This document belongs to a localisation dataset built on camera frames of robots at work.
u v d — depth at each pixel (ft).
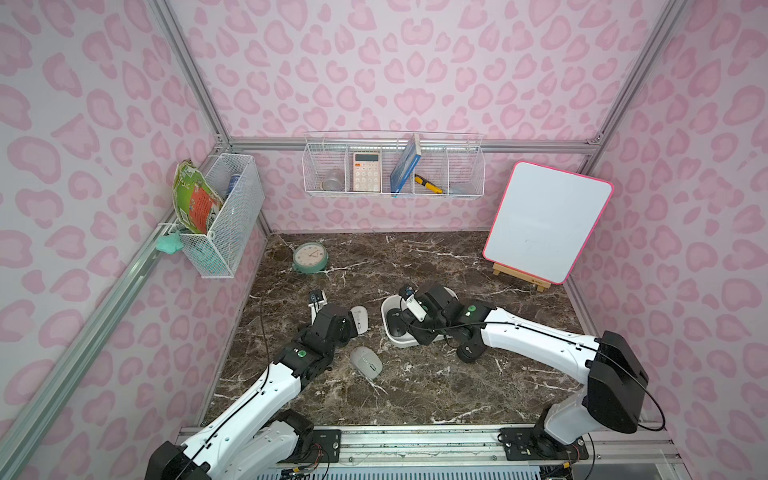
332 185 3.14
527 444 2.40
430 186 3.21
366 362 2.75
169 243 2.07
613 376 1.37
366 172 3.12
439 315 2.00
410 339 2.46
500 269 3.40
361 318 3.07
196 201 2.44
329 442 2.40
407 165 2.89
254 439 1.83
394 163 3.21
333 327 2.00
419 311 2.15
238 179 2.91
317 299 2.30
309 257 3.61
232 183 2.84
